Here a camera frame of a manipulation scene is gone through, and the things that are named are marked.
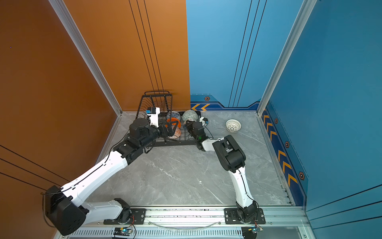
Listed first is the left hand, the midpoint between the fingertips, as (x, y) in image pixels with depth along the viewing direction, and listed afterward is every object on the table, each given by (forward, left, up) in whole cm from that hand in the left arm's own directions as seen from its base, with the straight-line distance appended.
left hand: (172, 120), depth 73 cm
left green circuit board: (-43, +24, -33) cm, 59 cm away
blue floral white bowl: (+29, +5, -26) cm, 40 cm away
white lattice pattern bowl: (+21, -40, -29) cm, 53 cm away
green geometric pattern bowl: (+29, -7, -26) cm, 40 cm away
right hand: (+18, -4, -20) cm, 27 cm away
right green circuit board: (-42, -38, -32) cm, 66 cm away
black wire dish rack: (+29, +10, -11) cm, 32 cm away
